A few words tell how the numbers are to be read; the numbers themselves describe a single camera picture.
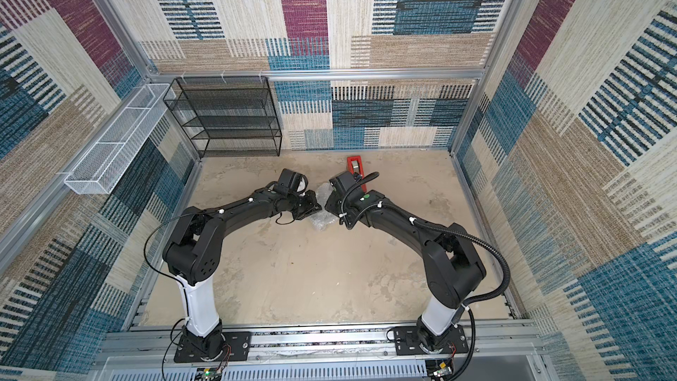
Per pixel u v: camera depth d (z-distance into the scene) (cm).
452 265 45
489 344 75
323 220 91
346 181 69
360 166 107
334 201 80
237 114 109
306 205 85
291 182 78
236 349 73
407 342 73
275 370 78
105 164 72
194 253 51
